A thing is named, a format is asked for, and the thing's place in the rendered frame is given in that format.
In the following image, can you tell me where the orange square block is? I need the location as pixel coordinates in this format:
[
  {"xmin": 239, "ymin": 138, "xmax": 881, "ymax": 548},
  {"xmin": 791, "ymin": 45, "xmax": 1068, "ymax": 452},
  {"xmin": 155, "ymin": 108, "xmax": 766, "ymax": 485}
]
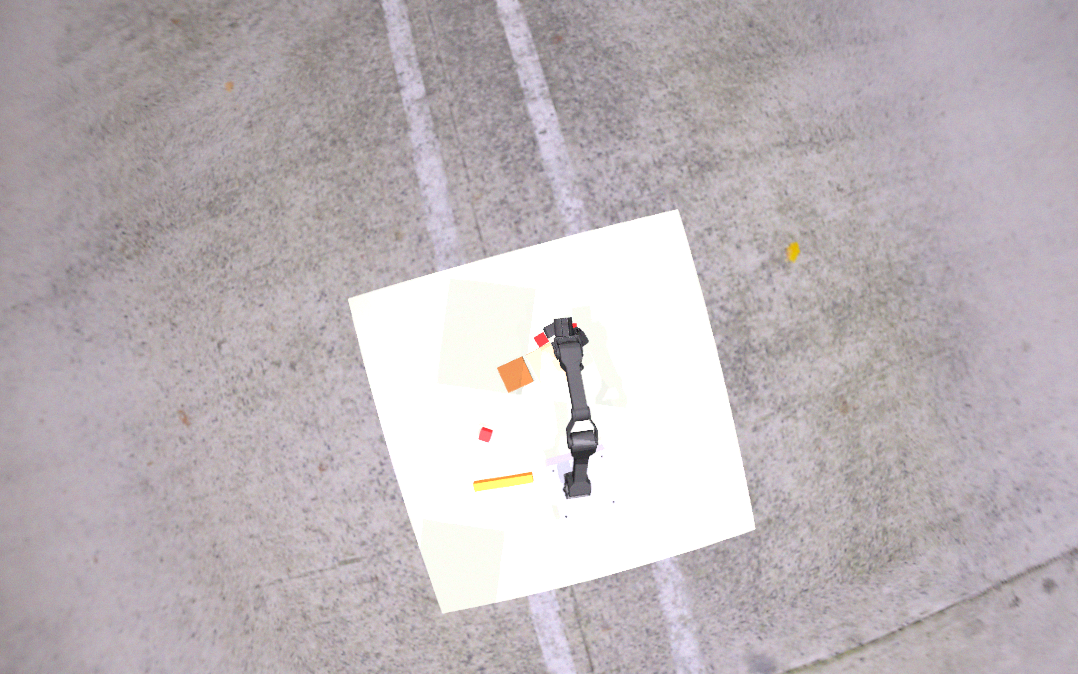
[{"xmin": 497, "ymin": 356, "xmax": 533, "ymax": 393}]

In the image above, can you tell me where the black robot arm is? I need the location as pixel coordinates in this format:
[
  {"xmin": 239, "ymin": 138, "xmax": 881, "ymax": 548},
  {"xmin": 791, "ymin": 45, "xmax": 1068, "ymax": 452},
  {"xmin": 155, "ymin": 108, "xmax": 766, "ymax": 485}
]
[{"xmin": 552, "ymin": 317, "xmax": 599, "ymax": 500}]

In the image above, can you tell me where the orange flat board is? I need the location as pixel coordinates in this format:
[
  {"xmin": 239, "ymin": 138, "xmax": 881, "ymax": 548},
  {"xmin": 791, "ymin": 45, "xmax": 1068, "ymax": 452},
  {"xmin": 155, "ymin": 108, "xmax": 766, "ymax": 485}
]
[{"xmin": 473, "ymin": 472, "xmax": 533, "ymax": 492}]

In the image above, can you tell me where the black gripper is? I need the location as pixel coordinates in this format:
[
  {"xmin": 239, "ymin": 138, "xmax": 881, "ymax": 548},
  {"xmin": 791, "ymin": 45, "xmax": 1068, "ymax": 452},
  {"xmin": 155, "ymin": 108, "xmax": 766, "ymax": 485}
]
[{"xmin": 543, "ymin": 322, "xmax": 584, "ymax": 371}]

